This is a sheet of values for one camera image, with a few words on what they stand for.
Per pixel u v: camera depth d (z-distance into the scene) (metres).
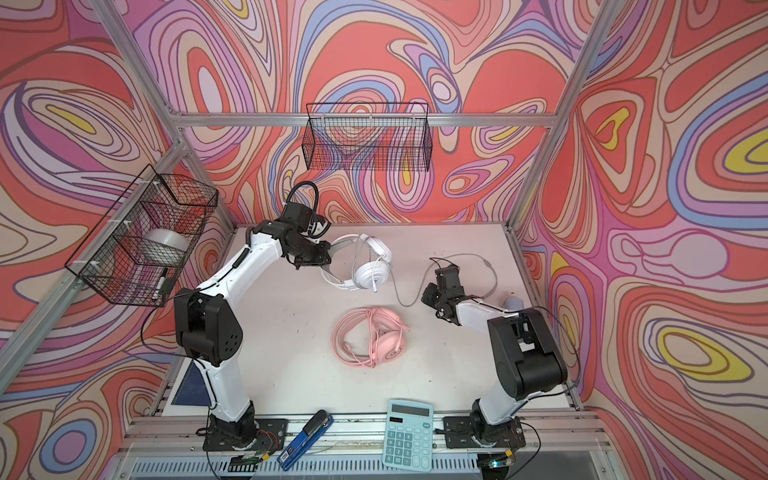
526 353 0.46
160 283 0.72
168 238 0.73
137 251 0.74
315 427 0.71
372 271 0.76
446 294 0.73
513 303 0.89
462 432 0.73
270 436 0.72
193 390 0.80
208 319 0.49
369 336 0.84
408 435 0.72
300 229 0.72
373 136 0.96
